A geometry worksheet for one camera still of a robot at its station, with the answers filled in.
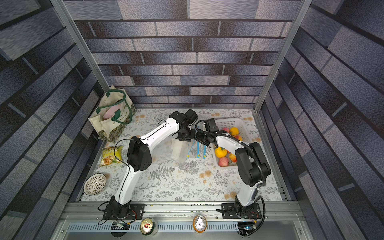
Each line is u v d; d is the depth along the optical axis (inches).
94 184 32.0
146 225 24.0
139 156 22.2
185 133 30.6
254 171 18.9
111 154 35.3
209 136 28.6
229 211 28.8
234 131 38.7
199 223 24.3
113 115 34.6
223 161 33.5
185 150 36.9
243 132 38.4
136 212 28.7
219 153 34.7
